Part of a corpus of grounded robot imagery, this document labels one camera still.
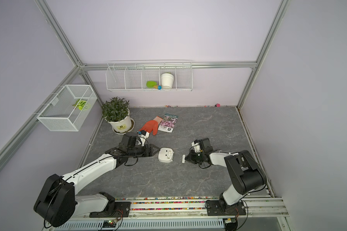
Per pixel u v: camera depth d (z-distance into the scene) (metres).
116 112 0.91
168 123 1.09
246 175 0.47
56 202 0.40
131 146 0.67
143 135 0.77
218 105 1.24
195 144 0.88
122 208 0.74
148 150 0.74
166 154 0.89
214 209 0.73
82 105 0.82
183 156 0.93
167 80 0.92
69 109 0.83
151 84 0.99
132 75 0.97
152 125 1.09
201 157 0.79
